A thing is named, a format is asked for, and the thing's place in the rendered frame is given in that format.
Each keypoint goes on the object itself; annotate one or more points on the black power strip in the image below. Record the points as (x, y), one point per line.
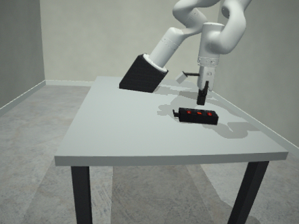
(208, 117)

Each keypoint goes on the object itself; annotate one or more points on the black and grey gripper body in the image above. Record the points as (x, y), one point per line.
(204, 70)

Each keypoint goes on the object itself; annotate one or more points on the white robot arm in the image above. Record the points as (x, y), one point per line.
(216, 38)

